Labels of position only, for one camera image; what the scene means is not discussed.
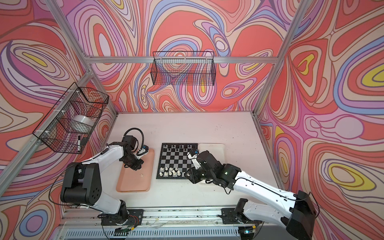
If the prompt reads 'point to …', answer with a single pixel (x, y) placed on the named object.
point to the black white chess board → (173, 163)
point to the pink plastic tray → (130, 180)
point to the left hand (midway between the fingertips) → (140, 165)
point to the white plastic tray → (218, 150)
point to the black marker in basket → (79, 144)
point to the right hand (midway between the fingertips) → (188, 177)
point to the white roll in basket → (81, 123)
